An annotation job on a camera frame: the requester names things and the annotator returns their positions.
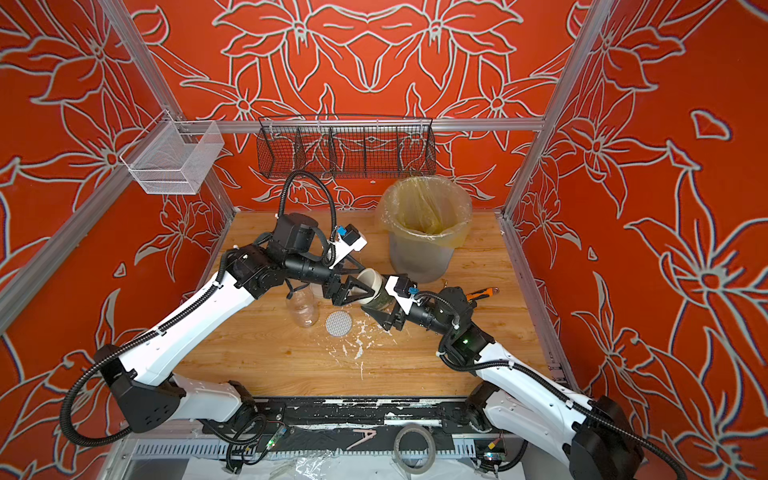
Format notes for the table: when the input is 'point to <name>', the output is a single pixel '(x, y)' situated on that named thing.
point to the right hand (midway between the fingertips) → (372, 287)
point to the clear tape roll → (431, 449)
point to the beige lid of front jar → (370, 278)
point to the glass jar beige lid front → (380, 300)
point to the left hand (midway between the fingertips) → (367, 276)
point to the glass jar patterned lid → (303, 308)
